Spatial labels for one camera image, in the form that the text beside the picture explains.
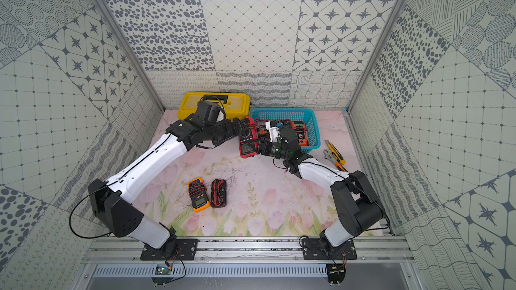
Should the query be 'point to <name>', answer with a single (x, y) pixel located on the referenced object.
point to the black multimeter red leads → (218, 193)
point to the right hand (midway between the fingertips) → (250, 145)
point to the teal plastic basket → (311, 117)
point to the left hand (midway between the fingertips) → (239, 127)
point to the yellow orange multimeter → (197, 190)
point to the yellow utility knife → (335, 152)
